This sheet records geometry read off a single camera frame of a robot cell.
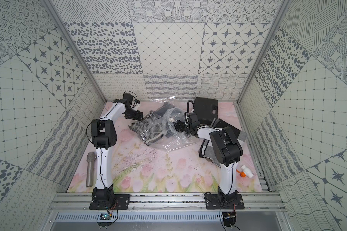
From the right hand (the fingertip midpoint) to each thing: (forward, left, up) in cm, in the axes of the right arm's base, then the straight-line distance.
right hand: (178, 129), depth 99 cm
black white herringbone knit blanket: (-1, +20, +1) cm, 20 cm away
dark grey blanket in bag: (+7, +2, +4) cm, 8 cm away
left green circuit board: (-50, +36, -5) cm, 62 cm away
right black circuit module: (-50, -27, -7) cm, 57 cm away
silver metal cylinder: (-22, +53, +1) cm, 57 cm away
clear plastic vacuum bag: (-15, -1, +12) cm, 20 cm away
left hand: (+10, +27, +1) cm, 29 cm away
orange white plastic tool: (-28, -40, -2) cm, 49 cm away
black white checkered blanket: (-16, -18, +1) cm, 24 cm away
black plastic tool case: (+17, -22, +3) cm, 28 cm away
